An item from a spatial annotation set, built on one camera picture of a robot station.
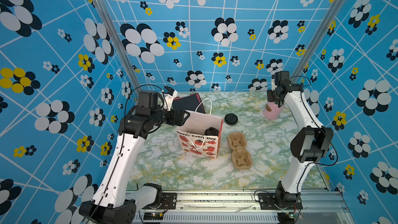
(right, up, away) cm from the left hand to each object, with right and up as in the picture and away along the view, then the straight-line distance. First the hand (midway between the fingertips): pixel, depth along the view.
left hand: (183, 110), depth 68 cm
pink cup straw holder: (+53, -1, +31) cm, 62 cm away
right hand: (+53, +8, +22) cm, 58 cm away
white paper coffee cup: (+13, -12, +12) cm, 22 cm away
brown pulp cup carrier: (+30, -27, +16) cm, 44 cm away
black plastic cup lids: (+28, -7, +34) cm, 44 cm away
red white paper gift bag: (+8, -12, +13) cm, 19 cm away
